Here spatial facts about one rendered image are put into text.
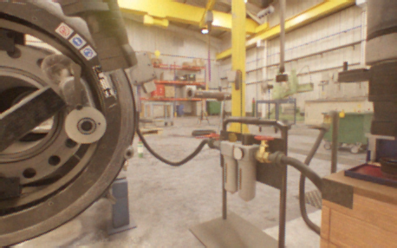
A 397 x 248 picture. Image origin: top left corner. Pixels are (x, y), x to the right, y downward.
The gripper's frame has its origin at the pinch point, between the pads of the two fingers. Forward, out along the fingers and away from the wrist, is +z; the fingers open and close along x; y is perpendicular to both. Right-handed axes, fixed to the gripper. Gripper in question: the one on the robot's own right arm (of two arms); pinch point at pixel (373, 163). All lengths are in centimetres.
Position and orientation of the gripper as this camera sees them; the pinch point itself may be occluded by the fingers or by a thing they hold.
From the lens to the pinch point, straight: 55.8
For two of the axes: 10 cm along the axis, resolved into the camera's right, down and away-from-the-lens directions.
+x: 8.5, -0.5, 5.2
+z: 0.1, 10.0, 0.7
